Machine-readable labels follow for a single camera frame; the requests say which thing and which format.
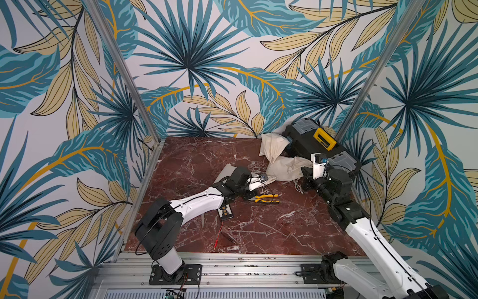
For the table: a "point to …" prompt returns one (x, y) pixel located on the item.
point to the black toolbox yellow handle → (307, 137)
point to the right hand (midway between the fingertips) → (292, 170)
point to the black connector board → (225, 212)
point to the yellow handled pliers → (264, 196)
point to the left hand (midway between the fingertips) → (252, 184)
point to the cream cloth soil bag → (286, 168)
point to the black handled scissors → (203, 216)
